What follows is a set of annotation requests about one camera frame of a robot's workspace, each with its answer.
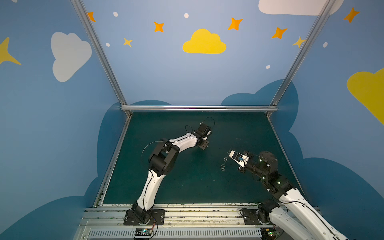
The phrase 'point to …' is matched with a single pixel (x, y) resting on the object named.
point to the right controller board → (268, 233)
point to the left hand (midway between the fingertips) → (204, 141)
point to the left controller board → (143, 232)
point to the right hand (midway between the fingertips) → (234, 150)
